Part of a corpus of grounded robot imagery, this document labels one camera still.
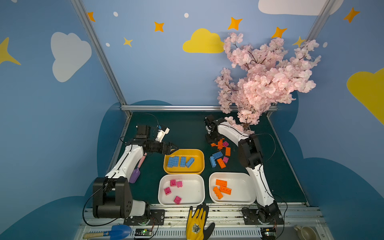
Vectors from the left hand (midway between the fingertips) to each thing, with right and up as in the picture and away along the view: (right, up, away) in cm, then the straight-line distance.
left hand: (171, 146), depth 84 cm
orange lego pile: (+31, -1, +16) cm, 35 cm away
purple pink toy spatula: (-22, -16, +6) cm, 28 cm away
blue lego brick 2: (+1, -11, +9) cm, 14 cm away
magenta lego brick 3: (+4, -28, -6) cm, 29 cm away
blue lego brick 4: (+10, -11, +7) cm, 17 cm away
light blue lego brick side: (+25, -11, +9) cm, 28 cm away
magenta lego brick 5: (+35, -1, +17) cm, 39 cm away
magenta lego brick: (+1, -21, 0) cm, 21 cm away
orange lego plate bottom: (+30, -12, +9) cm, 34 cm away
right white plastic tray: (+41, -24, 0) cm, 48 cm away
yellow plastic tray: (+15, -15, +9) cm, 23 cm away
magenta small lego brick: (-2, -25, -2) cm, 25 cm away
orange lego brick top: (+30, -24, -2) cm, 39 cm away
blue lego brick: (-2, -11, +8) cm, 14 cm away
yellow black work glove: (+13, -38, -14) cm, 42 cm away
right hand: (+26, +2, +20) cm, 33 cm away
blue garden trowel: (-24, -39, -14) cm, 48 cm away
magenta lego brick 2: (+5, -21, 0) cm, 22 cm away
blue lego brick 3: (+6, -11, +9) cm, 15 cm away
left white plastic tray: (+6, -25, -1) cm, 26 cm away
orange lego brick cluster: (+26, -25, -3) cm, 36 cm away
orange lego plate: (+28, -21, +2) cm, 36 cm away
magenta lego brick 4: (+33, -10, +10) cm, 36 cm away
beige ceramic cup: (+66, -39, -15) cm, 78 cm away
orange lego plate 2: (+36, -5, +14) cm, 38 cm away
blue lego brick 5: (+29, -7, +13) cm, 32 cm away
